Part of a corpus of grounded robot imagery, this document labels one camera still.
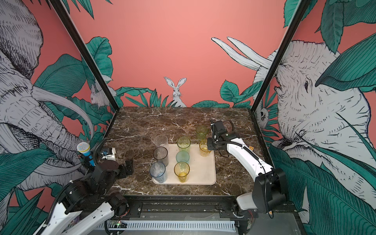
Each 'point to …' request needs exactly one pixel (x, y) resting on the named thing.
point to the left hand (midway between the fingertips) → (126, 160)
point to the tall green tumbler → (183, 144)
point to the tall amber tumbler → (181, 169)
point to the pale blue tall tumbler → (157, 172)
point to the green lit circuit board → (117, 223)
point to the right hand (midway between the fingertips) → (209, 142)
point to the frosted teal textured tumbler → (182, 156)
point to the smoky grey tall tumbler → (160, 154)
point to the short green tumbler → (201, 131)
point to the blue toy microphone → (84, 148)
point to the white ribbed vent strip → (172, 225)
